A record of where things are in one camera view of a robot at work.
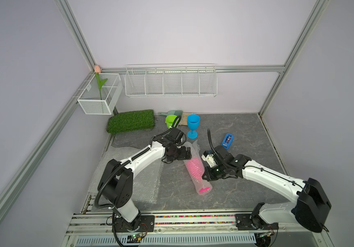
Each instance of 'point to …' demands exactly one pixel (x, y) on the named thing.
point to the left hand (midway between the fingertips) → (184, 158)
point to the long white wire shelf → (171, 80)
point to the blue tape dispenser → (227, 140)
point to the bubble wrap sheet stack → (146, 183)
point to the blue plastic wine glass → (193, 122)
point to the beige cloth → (183, 120)
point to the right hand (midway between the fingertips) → (202, 176)
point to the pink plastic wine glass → (195, 168)
